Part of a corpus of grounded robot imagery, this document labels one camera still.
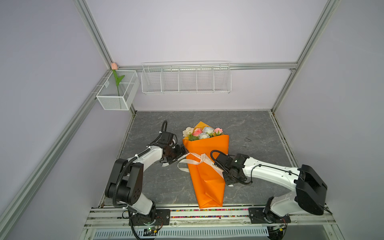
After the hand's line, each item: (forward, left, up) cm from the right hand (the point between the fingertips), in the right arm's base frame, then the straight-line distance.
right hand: (230, 180), depth 81 cm
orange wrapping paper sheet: (0, +12, -1) cm, 13 cm away
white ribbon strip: (+11, +15, +2) cm, 19 cm away
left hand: (+14, +26, +1) cm, 30 cm away
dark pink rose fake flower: (+33, +19, +1) cm, 38 cm away
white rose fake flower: (+30, +13, +2) cm, 33 cm away
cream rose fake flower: (+33, +26, 0) cm, 43 cm away
